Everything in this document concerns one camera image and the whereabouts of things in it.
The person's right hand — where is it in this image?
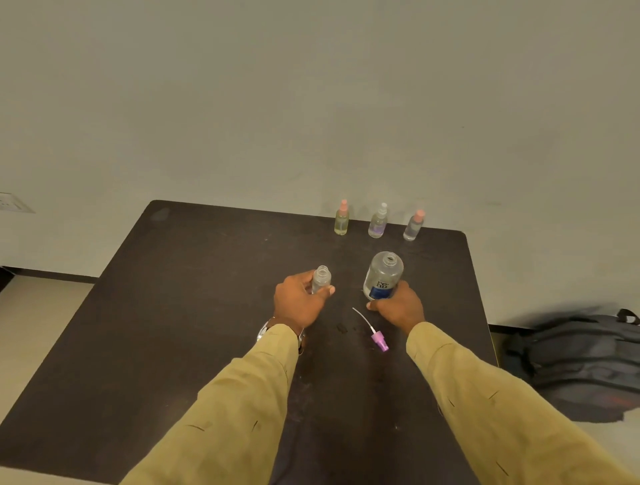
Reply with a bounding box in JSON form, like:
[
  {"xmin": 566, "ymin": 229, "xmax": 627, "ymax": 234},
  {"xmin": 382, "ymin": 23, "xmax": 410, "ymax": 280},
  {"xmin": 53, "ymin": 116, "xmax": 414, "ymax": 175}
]
[{"xmin": 365, "ymin": 280, "xmax": 427, "ymax": 336}]

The person's left hand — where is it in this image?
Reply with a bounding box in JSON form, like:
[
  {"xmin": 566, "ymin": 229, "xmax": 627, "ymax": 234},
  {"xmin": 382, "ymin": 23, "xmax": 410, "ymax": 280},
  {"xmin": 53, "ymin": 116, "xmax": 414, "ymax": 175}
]
[{"xmin": 273, "ymin": 269, "xmax": 337, "ymax": 336}]

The small bottle magenta cap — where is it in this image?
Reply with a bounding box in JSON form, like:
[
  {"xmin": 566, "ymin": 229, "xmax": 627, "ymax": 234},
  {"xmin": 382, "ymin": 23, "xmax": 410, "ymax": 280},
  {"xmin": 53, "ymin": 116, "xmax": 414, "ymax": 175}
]
[{"xmin": 309, "ymin": 265, "xmax": 333, "ymax": 296}]

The large clear bottle blue label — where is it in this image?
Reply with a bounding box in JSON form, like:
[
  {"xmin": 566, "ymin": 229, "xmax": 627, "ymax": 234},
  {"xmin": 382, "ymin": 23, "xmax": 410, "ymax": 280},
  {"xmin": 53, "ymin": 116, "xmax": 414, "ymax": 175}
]
[{"xmin": 362, "ymin": 251, "xmax": 405, "ymax": 302}]

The magenta spray cap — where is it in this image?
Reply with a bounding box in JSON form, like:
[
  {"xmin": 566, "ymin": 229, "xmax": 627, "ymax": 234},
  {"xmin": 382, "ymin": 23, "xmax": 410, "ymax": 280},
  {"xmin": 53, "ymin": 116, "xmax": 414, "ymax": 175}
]
[{"xmin": 351, "ymin": 307, "xmax": 390, "ymax": 353}]

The small clear bottle pink cap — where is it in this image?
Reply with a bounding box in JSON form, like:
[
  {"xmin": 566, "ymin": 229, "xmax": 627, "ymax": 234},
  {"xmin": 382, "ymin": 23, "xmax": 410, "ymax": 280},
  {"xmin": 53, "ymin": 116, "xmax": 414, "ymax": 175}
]
[{"xmin": 403, "ymin": 209, "xmax": 427, "ymax": 243}]

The purple-tinted spray bottle white cap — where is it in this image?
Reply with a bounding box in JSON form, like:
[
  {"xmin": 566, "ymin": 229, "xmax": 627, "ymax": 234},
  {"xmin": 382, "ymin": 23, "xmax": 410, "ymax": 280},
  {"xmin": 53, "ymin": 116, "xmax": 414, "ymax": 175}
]
[{"xmin": 367, "ymin": 202, "xmax": 389, "ymax": 240}]

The yellow-green spray bottle orange cap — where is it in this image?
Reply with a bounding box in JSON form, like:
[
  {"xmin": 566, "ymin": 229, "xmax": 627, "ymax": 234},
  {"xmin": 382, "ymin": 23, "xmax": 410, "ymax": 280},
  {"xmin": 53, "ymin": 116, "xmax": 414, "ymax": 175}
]
[{"xmin": 333, "ymin": 199, "xmax": 350, "ymax": 237}]

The person's right forearm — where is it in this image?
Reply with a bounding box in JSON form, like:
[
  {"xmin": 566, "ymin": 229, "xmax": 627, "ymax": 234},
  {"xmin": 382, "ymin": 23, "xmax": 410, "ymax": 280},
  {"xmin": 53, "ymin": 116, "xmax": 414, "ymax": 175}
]
[{"xmin": 405, "ymin": 321, "xmax": 640, "ymax": 485}]

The person's left forearm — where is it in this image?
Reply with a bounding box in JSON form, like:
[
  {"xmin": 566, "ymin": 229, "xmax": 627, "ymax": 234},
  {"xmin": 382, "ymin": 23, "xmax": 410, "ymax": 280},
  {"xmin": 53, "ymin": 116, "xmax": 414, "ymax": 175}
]
[{"xmin": 119, "ymin": 323, "xmax": 300, "ymax": 485}]

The silver wristwatch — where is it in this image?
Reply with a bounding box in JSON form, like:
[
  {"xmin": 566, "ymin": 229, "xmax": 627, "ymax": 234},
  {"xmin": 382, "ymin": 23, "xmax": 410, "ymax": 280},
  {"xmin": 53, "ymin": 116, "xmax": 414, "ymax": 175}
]
[{"xmin": 255, "ymin": 317, "xmax": 307, "ymax": 356}]

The grey backpack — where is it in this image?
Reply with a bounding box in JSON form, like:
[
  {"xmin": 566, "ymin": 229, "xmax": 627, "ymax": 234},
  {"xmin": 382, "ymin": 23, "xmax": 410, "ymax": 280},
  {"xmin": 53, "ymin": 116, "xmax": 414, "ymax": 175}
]
[{"xmin": 502, "ymin": 308, "xmax": 640, "ymax": 424}]

